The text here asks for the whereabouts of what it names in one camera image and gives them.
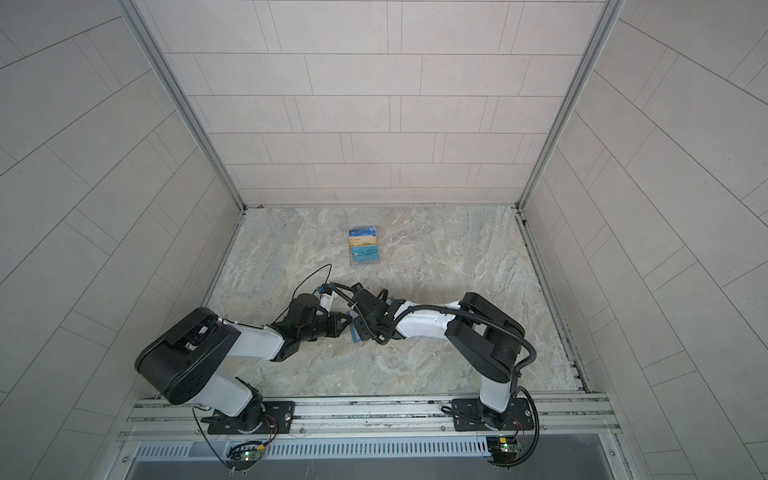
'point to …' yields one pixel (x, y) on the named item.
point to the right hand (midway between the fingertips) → (364, 325)
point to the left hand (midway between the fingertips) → (359, 317)
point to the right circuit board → (505, 449)
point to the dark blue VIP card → (370, 232)
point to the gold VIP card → (362, 241)
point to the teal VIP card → (368, 253)
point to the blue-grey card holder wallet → (355, 334)
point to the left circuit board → (244, 455)
